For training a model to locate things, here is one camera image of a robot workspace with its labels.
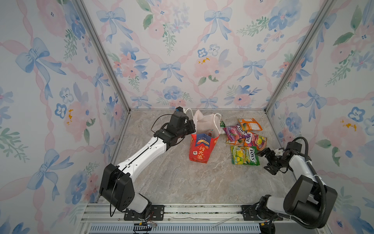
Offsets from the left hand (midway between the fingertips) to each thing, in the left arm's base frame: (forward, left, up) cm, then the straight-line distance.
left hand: (197, 123), depth 79 cm
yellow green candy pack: (-7, -33, -23) cm, 41 cm away
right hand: (-11, -38, -19) cm, 44 cm away
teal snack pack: (-8, -3, -3) cm, 9 cm away
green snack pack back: (+19, -20, -24) cm, 37 cm away
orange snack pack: (+17, -39, -22) cm, 48 cm away
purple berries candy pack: (+8, -27, -20) cm, 35 cm away
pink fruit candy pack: (+4, -40, -22) cm, 46 cm away
